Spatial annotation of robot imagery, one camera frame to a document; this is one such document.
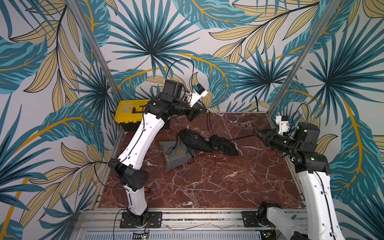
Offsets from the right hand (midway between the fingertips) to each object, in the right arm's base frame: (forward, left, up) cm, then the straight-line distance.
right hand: (254, 131), depth 66 cm
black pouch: (+5, +8, -20) cm, 22 cm away
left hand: (+9, +22, +4) cm, 24 cm away
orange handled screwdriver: (-14, +52, -31) cm, 62 cm away
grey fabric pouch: (+5, +37, -27) cm, 46 cm away
